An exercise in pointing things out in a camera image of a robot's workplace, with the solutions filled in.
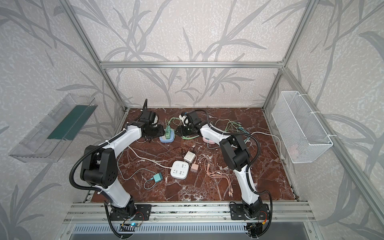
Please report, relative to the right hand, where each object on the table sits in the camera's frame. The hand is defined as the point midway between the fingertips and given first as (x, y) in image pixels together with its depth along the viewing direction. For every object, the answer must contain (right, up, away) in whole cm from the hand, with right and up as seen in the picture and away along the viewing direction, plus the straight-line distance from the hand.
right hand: (178, 127), depth 96 cm
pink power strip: (+19, -9, +4) cm, 22 cm away
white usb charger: (+8, -18, -5) cm, 20 cm away
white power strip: (+2, -24, -11) cm, 27 cm away
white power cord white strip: (-24, -19, -2) cm, 30 cm away
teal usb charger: (-9, -27, -13) cm, 32 cm away
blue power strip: (-11, -8, +2) cm, 14 cm away
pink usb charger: (+11, -24, -9) cm, 27 cm away
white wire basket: (+57, -2, -34) cm, 67 cm away
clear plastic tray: (-52, -4, -31) cm, 61 cm away
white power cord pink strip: (+65, -7, +9) cm, 66 cm away
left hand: (-9, 0, -2) cm, 9 cm away
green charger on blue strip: (-7, -3, 0) cm, 8 cm away
